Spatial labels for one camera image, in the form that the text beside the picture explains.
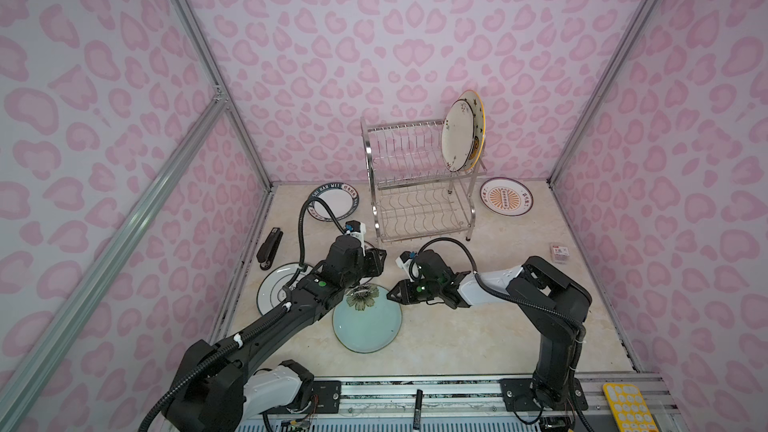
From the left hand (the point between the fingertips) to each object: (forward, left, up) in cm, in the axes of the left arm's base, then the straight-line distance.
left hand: (384, 249), depth 81 cm
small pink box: (+6, -57, -16) cm, 59 cm away
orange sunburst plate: (+32, -46, -16) cm, 58 cm away
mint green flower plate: (-13, +5, -15) cm, 21 cm away
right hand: (-8, -1, -13) cm, 15 cm away
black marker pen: (-35, -8, -16) cm, 39 cm away
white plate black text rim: (+33, +17, -17) cm, 40 cm away
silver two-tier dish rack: (+32, -10, -13) cm, 36 cm away
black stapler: (+8, +38, -13) cm, 41 cm away
